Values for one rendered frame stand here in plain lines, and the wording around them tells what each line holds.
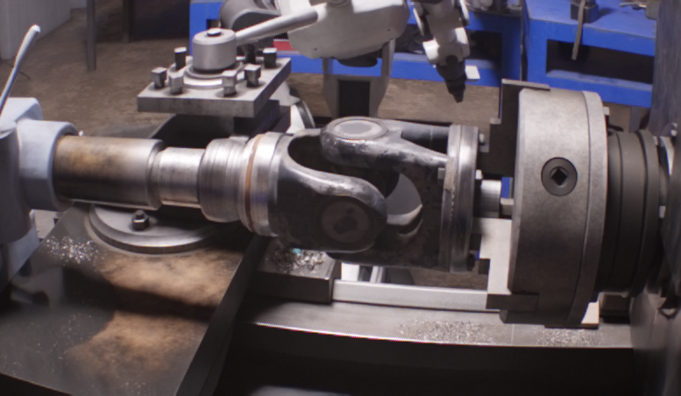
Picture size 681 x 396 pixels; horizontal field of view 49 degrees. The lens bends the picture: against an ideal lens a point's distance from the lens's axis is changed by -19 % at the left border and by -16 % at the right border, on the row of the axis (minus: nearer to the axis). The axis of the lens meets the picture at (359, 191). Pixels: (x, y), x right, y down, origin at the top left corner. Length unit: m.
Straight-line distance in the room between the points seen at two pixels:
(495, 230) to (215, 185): 0.28
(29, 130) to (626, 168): 0.69
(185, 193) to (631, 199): 0.47
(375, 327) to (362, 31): 0.87
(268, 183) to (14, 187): 0.34
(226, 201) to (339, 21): 1.00
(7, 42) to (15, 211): 4.87
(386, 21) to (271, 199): 1.03
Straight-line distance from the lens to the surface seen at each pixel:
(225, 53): 1.09
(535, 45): 2.64
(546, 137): 0.80
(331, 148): 0.86
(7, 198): 1.00
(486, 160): 0.87
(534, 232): 0.78
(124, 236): 1.15
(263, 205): 0.88
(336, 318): 1.16
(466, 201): 0.82
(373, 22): 1.85
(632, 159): 0.85
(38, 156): 0.98
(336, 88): 2.22
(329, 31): 1.85
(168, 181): 0.93
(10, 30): 5.83
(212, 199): 0.90
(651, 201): 0.83
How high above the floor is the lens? 1.50
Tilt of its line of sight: 27 degrees down
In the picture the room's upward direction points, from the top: 1 degrees clockwise
